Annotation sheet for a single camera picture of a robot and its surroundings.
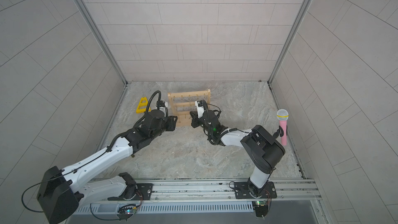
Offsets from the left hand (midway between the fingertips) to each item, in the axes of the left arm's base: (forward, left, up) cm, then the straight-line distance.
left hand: (179, 117), depth 79 cm
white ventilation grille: (-37, +3, -16) cm, 40 cm away
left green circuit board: (-39, +20, -15) cm, 46 cm away
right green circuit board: (-37, -39, -16) cm, 56 cm away
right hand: (+5, -5, -4) cm, 8 cm away
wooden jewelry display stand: (+21, +2, -16) cm, 26 cm away
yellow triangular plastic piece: (+18, +28, -15) cm, 37 cm away
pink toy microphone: (-6, -47, +12) cm, 49 cm away
